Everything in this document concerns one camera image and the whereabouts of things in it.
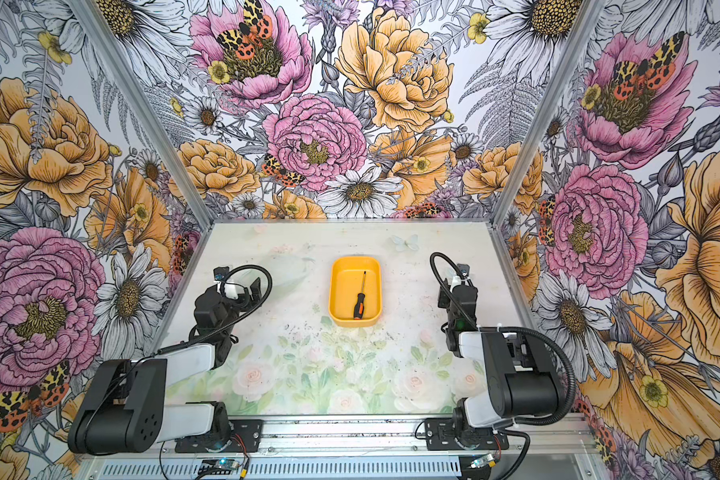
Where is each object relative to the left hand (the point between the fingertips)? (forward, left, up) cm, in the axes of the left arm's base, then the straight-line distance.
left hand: (244, 287), depth 91 cm
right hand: (0, -63, -2) cm, 63 cm away
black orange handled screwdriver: (-4, -34, -7) cm, 35 cm away
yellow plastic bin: (+8, -29, -11) cm, 32 cm away
